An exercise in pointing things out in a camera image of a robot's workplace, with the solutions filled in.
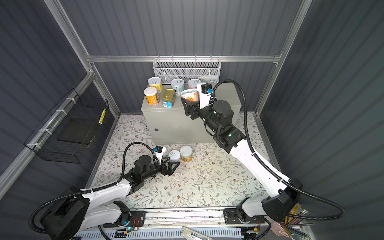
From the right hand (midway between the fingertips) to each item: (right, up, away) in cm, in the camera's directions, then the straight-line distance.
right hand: (190, 97), depth 61 cm
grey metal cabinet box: (-21, -12, +44) cm, 50 cm away
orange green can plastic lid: (-4, -28, +28) cm, 40 cm away
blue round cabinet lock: (-21, -14, +28) cm, 38 cm away
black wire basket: (-62, -12, +16) cm, 65 cm away
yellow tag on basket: (-51, -7, +22) cm, 55 cm away
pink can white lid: (-11, -30, +29) cm, 44 cm away
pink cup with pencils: (+43, -56, +1) cm, 70 cm away
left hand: (-9, -31, +21) cm, 39 cm away
